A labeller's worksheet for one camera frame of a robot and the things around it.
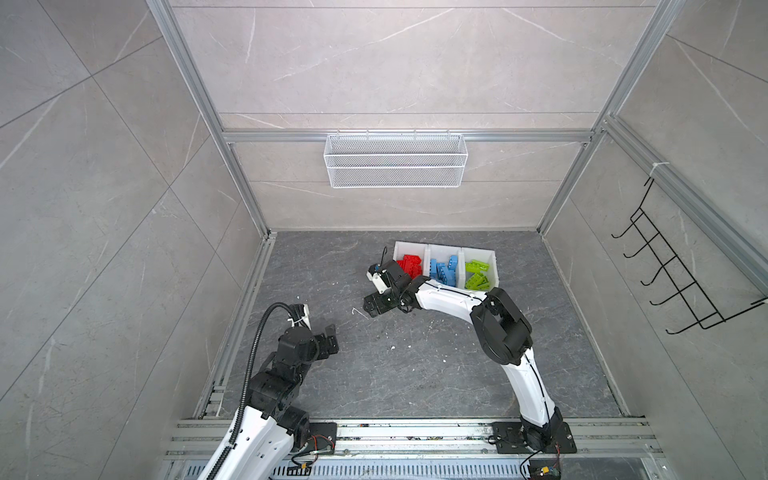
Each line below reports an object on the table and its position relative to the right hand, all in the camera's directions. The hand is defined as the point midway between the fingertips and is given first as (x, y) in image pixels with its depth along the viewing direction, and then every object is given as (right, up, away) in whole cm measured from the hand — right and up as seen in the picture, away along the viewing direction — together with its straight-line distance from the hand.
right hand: (374, 300), depth 97 cm
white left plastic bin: (+10, +18, +11) cm, 23 cm away
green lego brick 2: (+35, +6, +2) cm, 36 cm away
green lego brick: (+36, +11, +8) cm, 39 cm away
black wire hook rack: (+69, +8, -35) cm, 78 cm away
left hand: (-14, -3, -19) cm, 24 cm away
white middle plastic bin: (+25, +15, +11) cm, 31 cm away
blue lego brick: (+28, +12, +7) cm, 31 cm away
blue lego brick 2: (+21, +10, +6) cm, 24 cm away
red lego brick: (+13, +12, +7) cm, 18 cm away
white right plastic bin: (+33, +15, +7) cm, 37 cm away
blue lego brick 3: (+25, +8, +3) cm, 26 cm away
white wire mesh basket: (+7, +47, +3) cm, 48 cm away
